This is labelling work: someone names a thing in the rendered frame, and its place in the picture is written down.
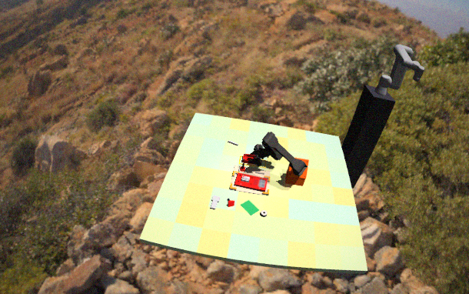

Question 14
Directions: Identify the green flat rectangular pad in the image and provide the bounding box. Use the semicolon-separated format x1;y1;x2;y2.
241;200;260;215

